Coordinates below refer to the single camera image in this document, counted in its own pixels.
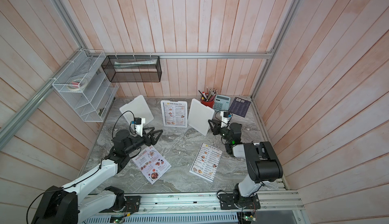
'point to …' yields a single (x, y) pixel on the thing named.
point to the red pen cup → (207, 99)
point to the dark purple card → (240, 106)
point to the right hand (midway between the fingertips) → (210, 119)
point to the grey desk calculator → (221, 103)
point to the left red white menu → (152, 163)
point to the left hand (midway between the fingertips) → (158, 131)
